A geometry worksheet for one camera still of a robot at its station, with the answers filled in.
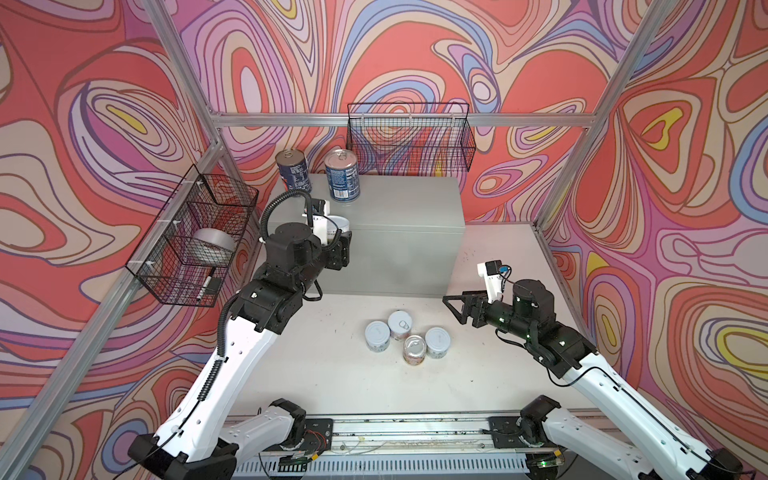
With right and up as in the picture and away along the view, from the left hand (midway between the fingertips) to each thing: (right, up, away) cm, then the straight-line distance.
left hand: (338, 227), depth 65 cm
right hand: (+28, -18, +7) cm, 34 cm away
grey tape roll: (-32, -4, +6) cm, 33 cm away
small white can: (+8, -30, +19) cm, 36 cm away
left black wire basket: (-40, -7, +1) cm, 41 cm away
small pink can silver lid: (+19, -33, +18) cm, 42 cm away
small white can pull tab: (+15, -27, +21) cm, 37 cm away
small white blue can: (+25, -31, +18) cm, 44 cm away
